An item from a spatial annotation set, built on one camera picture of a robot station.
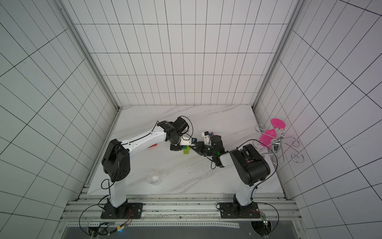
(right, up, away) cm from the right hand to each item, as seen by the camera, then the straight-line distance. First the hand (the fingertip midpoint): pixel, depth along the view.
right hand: (191, 143), depth 90 cm
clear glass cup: (-22, -18, -7) cm, 29 cm away
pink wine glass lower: (+36, +5, -21) cm, 42 cm away
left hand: (-9, -1, -2) cm, 9 cm away
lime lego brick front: (-3, -5, 0) cm, 6 cm away
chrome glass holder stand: (+41, +2, -23) cm, 47 cm away
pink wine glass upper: (+45, +13, -16) cm, 49 cm away
